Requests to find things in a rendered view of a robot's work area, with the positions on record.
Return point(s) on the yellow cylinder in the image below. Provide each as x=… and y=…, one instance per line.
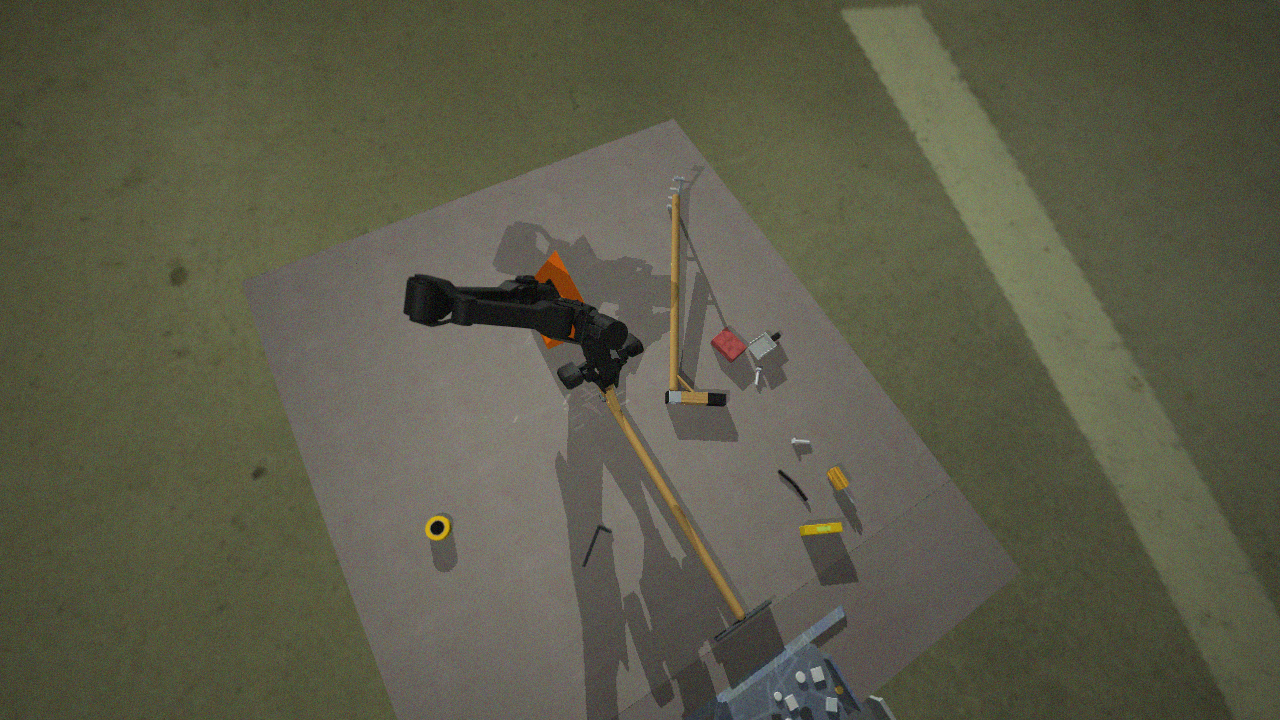
x=438, y=528

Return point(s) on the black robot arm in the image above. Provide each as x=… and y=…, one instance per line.
x=522, y=303

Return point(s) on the white open tray with dark handle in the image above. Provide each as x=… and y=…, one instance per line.
x=763, y=345

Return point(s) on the long wooden-handled scraper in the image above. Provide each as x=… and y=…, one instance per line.
x=613, y=404

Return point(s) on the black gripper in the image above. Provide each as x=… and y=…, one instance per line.
x=572, y=376

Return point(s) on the black bent bar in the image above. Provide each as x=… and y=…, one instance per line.
x=794, y=484

